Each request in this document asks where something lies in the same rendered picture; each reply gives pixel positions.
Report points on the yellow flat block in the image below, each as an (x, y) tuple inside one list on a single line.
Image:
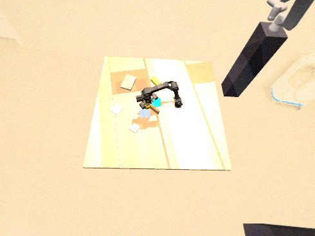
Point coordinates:
[(156, 81)]

